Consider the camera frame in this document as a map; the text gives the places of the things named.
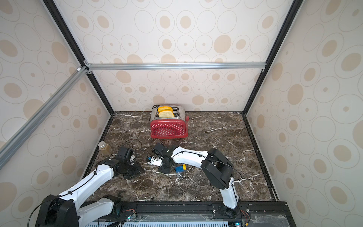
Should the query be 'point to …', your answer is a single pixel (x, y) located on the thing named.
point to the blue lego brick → (179, 169)
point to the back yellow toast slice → (165, 107)
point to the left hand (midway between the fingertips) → (145, 170)
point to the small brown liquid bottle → (105, 149)
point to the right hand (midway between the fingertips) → (163, 171)
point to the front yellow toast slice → (166, 113)
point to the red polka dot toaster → (169, 127)
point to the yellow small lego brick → (184, 167)
